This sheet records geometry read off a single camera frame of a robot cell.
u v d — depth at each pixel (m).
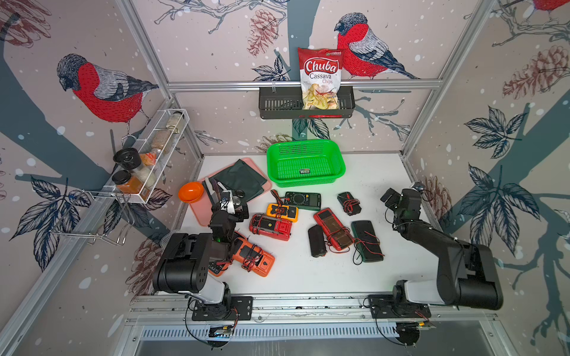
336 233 0.87
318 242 0.85
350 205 0.95
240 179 1.10
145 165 0.68
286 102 1.07
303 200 0.99
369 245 0.85
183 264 0.45
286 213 0.93
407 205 0.70
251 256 0.80
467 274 0.43
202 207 1.01
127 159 0.62
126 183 0.60
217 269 0.79
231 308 0.73
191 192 1.03
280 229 0.88
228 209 0.80
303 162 1.18
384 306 0.73
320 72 0.82
